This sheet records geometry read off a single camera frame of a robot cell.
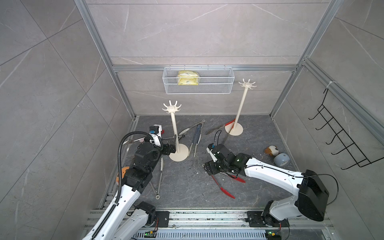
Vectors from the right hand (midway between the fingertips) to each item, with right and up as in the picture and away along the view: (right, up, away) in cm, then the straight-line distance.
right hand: (210, 165), depth 81 cm
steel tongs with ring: (-15, +19, +28) cm, 37 cm away
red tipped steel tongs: (+15, -9, +5) cm, 18 cm away
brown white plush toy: (+43, +6, +16) cm, 46 cm away
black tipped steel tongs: (-20, +14, +23) cm, 33 cm away
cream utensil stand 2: (-17, +5, +17) cm, 25 cm away
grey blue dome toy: (+43, +2, +5) cm, 44 cm away
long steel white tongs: (-29, -17, 0) cm, 34 cm away
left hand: (-22, +19, -12) cm, 31 cm away
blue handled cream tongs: (-8, +13, +24) cm, 29 cm away
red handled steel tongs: (+21, +26, +31) cm, 46 cm away
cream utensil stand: (+23, +21, +29) cm, 42 cm away
